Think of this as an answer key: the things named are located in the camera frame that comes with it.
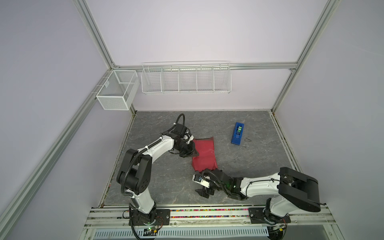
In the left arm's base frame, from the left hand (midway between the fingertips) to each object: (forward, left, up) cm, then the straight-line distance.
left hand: (198, 155), depth 85 cm
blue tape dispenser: (+17, -28, -4) cm, 33 cm away
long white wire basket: (+48, -12, +20) cm, 53 cm away
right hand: (-13, +1, -5) cm, 14 cm away
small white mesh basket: (+46, +52, +14) cm, 70 cm away
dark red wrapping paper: (-1, -5, -4) cm, 6 cm away
